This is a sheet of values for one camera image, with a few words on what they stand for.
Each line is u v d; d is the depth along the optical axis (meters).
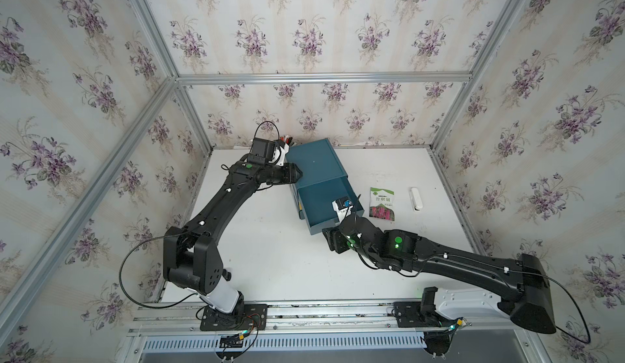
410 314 0.73
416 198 0.98
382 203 0.99
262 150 0.65
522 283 0.41
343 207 0.63
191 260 0.43
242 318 0.72
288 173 0.73
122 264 0.39
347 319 0.74
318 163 0.86
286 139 1.08
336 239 0.63
